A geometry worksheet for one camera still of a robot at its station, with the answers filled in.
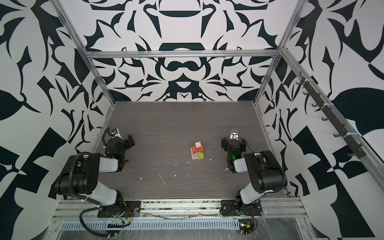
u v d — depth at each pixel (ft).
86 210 2.05
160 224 2.23
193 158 3.00
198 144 2.78
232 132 2.71
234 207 2.44
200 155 2.95
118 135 2.71
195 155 2.93
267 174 1.52
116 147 2.32
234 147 2.36
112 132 2.59
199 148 2.83
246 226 2.34
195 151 2.90
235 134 2.66
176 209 2.47
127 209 2.39
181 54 3.00
